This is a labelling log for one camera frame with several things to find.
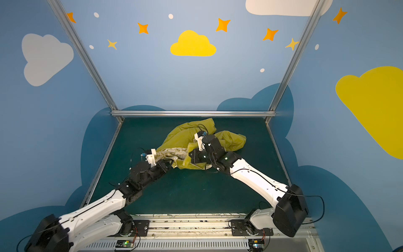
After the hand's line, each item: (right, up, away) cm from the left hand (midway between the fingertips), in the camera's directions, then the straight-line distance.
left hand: (174, 158), depth 78 cm
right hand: (+8, +3, -2) cm, 9 cm away
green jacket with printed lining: (0, +7, +23) cm, 24 cm away
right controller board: (+40, -39, -6) cm, 57 cm away
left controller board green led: (-21, -38, -7) cm, 44 cm away
